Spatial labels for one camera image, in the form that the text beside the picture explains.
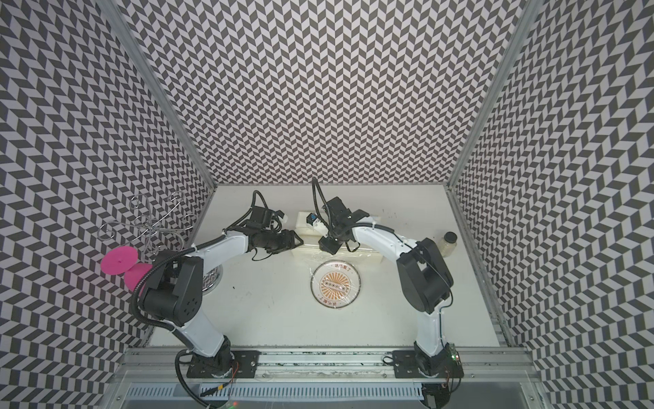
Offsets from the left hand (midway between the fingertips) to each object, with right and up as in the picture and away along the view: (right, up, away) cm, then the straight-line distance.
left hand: (296, 245), depth 92 cm
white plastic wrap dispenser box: (+6, -3, -2) cm, 7 cm away
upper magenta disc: (-36, +2, -33) cm, 49 cm away
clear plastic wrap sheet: (+15, -12, -3) cm, 19 cm away
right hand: (+11, 0, -2) cm, 12 cm away
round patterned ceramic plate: (+15, -13, -3) cm, 20 cm away
